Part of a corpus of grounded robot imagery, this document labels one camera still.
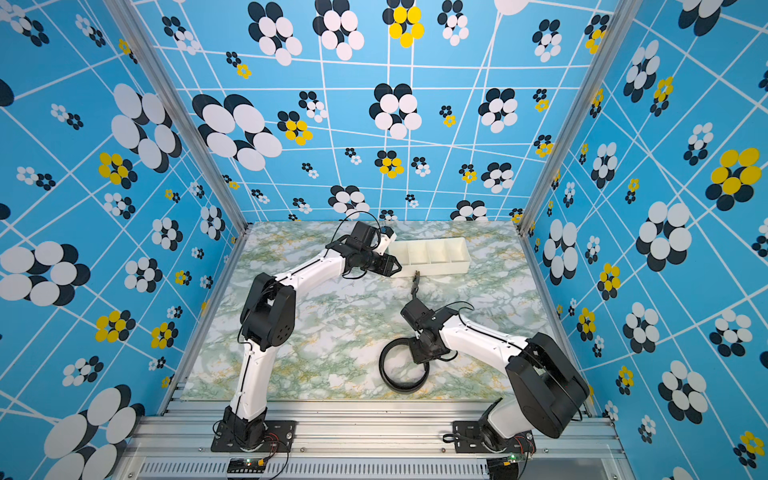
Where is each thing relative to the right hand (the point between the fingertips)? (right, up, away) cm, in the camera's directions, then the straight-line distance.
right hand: (425, 352), depth 86 cm
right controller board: (+17, -22, -16) cm, 32 cm away
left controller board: (-45, -23, -14) cm, 53 cm away
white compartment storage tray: (+5, +28, +24) cm, 37 cm away
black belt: (-8, -7, -7) cm, 13 cm away
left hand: (-7, +26, +10) cm, 29 cm away
